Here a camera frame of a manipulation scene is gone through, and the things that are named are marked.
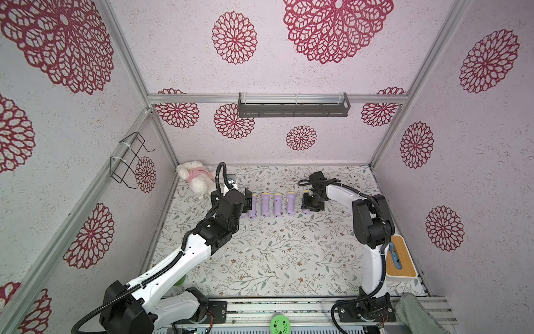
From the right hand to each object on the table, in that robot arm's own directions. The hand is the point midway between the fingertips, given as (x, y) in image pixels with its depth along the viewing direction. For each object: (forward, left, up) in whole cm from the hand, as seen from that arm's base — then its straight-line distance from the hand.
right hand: (303, 204), depth 102 cm
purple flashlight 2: (+2, +19, +2) cm, 19 cm away
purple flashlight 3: (-6, +12, +1) cm, 14 cm away
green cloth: (-47, -34, +1) cm, 58 cm away
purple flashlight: (-7, +24, +2) cm, 26 cm away
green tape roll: (-38, +49, +5) cm, 62 cm away
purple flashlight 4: (0, +6, +1) cm, 6 cm away
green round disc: (-50, +12, +4) cm, 52 cm away
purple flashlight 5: (-5, -1, +2) cm, 5 cm away
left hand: (-11, +29, +24) cm, 40 cm away
